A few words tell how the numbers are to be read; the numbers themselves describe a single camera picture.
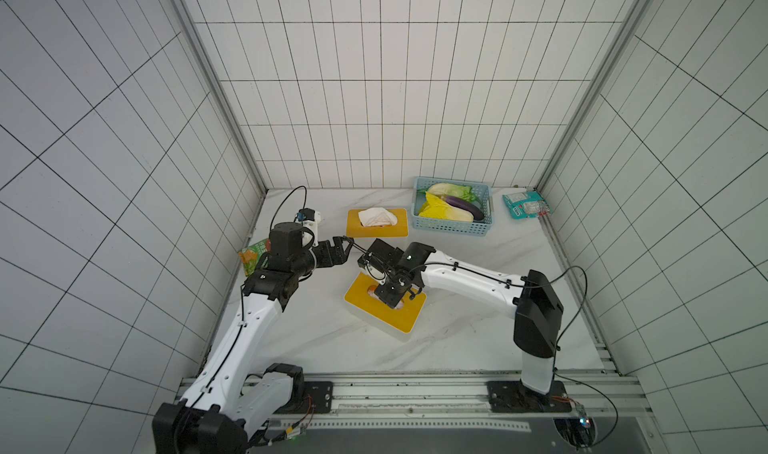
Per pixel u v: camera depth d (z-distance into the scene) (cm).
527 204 110
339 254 68
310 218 68
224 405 39
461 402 73
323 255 67
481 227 100
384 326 76
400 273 57
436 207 100
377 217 95
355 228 96
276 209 122
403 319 77
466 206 107
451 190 110
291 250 56
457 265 53
